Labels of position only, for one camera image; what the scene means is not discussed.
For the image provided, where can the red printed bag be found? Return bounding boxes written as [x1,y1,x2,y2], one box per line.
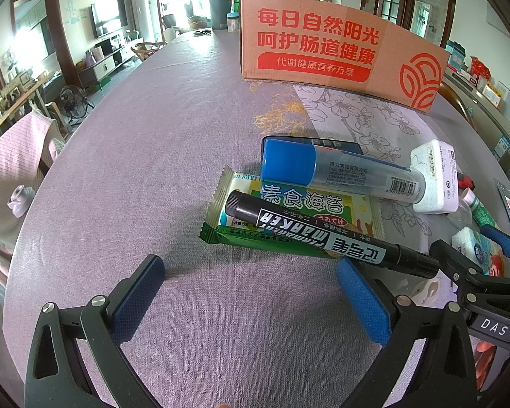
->
[467,55,492,80]

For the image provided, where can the orange cardboard box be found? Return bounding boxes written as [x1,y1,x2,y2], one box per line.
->
[238,0,450,115]

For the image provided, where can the white power adapter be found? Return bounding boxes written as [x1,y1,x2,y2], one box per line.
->
[410,139,460,214]

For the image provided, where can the wicker chair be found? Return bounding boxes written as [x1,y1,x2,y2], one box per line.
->
[131,41,168,64]

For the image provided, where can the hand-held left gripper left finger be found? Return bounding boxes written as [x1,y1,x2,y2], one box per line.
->
[24,254,166,408]

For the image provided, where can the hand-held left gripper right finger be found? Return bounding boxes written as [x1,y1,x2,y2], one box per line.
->
[337,258,479,408]

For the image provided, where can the white television cabinet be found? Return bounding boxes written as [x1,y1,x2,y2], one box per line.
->
[76,36,146,91]

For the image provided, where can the green and white tube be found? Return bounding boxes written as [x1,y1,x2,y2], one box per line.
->
[461,188,496,228]

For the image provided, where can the teal box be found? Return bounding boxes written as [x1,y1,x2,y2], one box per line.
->
[444,40,469,71]

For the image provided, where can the glue stick with blue cap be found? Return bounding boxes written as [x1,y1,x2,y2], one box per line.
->
[261,138,428,207]

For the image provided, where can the black floor fan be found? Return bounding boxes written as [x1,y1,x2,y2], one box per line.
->
[58,85,95,122]

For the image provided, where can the white standing air conditioner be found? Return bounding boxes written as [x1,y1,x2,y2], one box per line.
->
[129,0,150,46]

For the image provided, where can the dark tall thermos jug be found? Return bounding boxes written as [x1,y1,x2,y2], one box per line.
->
[206,0,232,32]

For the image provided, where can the small lilac plastic object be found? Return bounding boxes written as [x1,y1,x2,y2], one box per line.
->
[7,184,36,218]

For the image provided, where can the white tissue pack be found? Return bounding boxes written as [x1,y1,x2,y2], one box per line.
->
[451,227,510,278]

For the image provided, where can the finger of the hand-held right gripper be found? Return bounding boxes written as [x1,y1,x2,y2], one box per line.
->
[480,225,510,279]
[430,239,491,283]

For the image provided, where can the wooden sideboard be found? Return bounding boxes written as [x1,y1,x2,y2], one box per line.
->
[440,67,510,181]

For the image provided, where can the brown wooden chair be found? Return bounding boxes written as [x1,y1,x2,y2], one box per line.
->
[437,81,477,129]

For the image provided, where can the purple cloth-covered desktop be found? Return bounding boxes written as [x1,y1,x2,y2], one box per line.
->
[2,30,510,408]

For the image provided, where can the black permanent marker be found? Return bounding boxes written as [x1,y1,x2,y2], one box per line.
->
[224,191,441,280]

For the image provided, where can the flat screen television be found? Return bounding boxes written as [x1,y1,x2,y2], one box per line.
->
[90,0,128,39]

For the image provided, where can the pink-covered chair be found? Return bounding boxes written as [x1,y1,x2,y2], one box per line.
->
[0,110,67,283]

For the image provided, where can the green seaweed snack packet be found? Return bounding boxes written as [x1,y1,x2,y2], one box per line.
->
[199,166,386,261]

